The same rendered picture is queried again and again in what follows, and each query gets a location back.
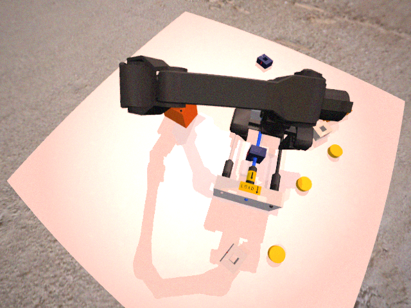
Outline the yellow cylinder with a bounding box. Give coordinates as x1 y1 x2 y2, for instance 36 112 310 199
295 177 311 192
268 245 285 263
328 144 343 158

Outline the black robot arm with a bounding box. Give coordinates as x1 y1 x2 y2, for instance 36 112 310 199
119 55 354 128

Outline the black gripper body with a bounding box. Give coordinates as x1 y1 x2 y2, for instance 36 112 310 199
230 108 313 151

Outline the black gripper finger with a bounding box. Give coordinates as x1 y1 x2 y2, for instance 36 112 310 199
278 135 299 150
235 128 249 141

